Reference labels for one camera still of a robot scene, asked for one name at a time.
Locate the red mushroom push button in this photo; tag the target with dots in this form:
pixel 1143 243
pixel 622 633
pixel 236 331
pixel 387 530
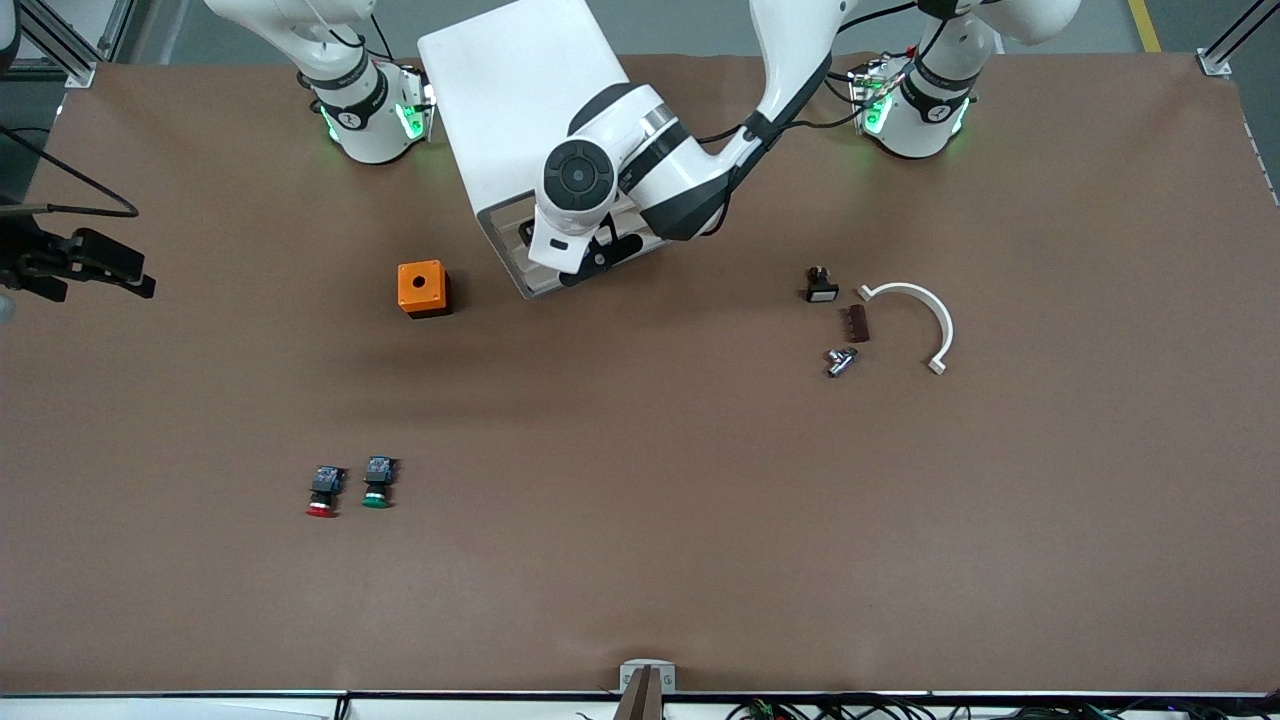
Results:
pixel 326 485

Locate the orange button enclosure box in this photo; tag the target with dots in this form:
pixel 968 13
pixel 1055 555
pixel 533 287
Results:
pixel 408 295

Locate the white table edge rail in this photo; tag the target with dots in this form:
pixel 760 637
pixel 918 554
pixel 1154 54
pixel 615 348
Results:
pixel 200 708

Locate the white curved plastic arc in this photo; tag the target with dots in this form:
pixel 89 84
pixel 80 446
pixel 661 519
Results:
pixel 946 325

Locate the brown terminal block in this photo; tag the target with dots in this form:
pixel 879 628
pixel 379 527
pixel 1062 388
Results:
pixel 859 324

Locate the green mushroom push button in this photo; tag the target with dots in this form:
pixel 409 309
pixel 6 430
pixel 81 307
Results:
pixel 378 470

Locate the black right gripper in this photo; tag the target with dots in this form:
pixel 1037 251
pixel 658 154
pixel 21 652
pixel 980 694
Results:
pixel 22 253

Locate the black white rectangular switch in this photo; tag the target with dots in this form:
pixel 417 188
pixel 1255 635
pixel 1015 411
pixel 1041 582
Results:
pixel 822 292

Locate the aluminium corner post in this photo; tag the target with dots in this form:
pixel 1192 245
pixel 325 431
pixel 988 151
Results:
pixel 1214 63
pixel 80 72

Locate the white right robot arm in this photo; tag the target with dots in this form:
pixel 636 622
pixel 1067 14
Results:
pixel 360 130

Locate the silver metal switch part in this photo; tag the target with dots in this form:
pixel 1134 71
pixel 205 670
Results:
pixel 840 363

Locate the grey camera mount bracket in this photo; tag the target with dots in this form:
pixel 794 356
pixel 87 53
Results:
pixel 648 700

